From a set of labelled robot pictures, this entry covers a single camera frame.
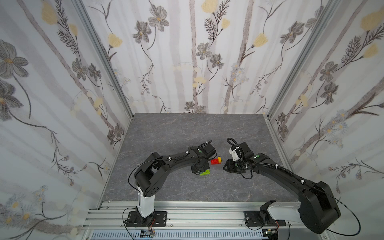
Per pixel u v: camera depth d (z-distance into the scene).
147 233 0.70
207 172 0.90
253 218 0.73
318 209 0.41
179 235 0.70
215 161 0.93
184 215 0.76
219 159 0.93
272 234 0.72
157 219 0.74
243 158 0.68
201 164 0.66
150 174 0.49
